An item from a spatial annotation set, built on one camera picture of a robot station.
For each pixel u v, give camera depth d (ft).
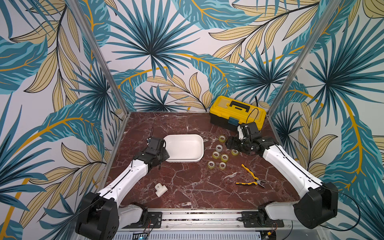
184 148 2.87
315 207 1.31
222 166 2.97
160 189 2.62
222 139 3.38
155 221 2.36
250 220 2.40
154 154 2.07
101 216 1.27
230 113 3.21
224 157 3.12
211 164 3.03
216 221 2.46
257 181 2.81
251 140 1.96
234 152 3.17
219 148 3.26
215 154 3.14
